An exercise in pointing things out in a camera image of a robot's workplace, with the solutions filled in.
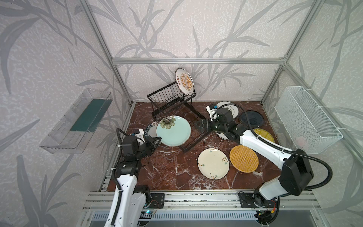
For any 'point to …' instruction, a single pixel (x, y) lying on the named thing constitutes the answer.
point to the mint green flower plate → (173, 130)
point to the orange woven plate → (244, 159)
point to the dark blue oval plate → (256, 118)
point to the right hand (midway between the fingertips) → (199, 122)
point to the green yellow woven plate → (264, 134)
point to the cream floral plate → (213, 163)
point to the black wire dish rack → (171, 100)
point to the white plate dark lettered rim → (151, 130)
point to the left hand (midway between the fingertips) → (162, 138)
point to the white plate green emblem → (230, 106)
